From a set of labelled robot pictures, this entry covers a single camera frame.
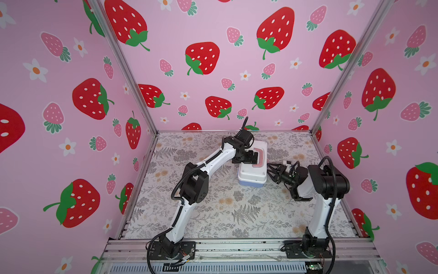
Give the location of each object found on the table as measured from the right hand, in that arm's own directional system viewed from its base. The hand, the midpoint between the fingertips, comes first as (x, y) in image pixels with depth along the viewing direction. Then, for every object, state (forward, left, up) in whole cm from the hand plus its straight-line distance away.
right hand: (267, 167), depth 93 cm
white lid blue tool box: (-8, +7, +4) cm, 11 cm away
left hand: (+1, +8, +3) cm, 9 cm away
